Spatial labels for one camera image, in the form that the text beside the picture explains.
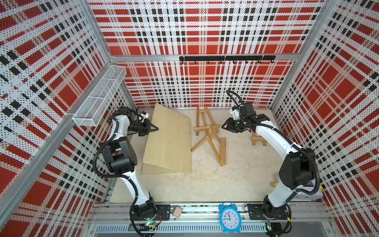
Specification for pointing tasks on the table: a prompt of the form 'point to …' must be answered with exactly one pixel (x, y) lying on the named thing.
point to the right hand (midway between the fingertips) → (225, 127)
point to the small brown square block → (176, 212)
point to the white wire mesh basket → (91, 110)
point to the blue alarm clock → (230, 218)
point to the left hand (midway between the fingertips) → (158, 128)
